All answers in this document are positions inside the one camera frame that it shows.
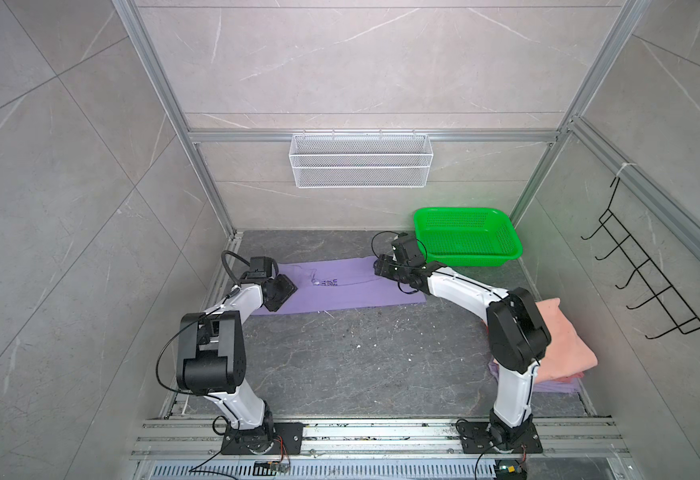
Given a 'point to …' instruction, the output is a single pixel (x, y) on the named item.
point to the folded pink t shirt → (567, 355)
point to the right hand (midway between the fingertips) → (380, 263)
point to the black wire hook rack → (683, 316)
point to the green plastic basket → (466, 237)
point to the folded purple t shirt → (548, 386)
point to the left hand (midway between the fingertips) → (291, 282)
